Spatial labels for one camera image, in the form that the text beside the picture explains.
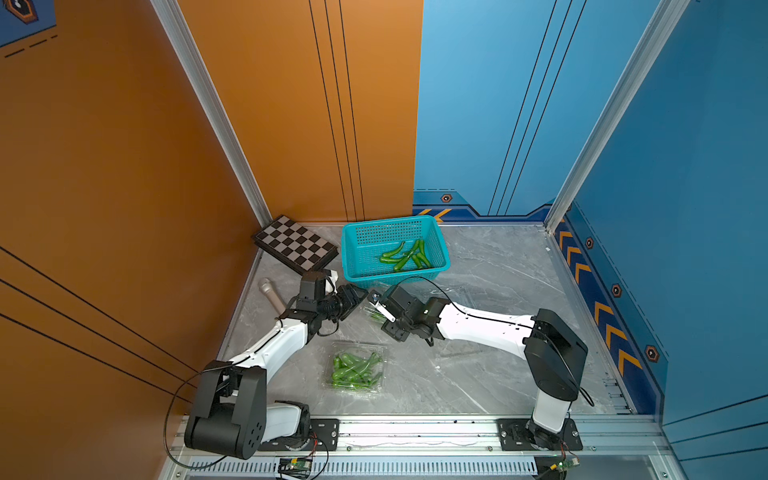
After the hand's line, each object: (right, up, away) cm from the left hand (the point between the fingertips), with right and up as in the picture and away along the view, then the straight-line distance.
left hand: (366, 292), depth 87 cm
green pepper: (+19, +11, +21) cm, 30 cm away
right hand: (+8, -7, 0) cm, 11 cm away
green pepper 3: (+15, +12, +23) cm, 30 cm away
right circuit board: (+48, -38, -17) cm, 64 cm away
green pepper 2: (+10, +13, +22) cm, 27 cm away
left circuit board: (-16, -40, -15) cm, 46 cm away
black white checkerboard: (-28, +14, +22) cm, 38 cm away
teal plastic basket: (-3, +15, +25) cm, 30 cm away
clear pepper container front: (-2, -20, -6) cm, 21 cm away
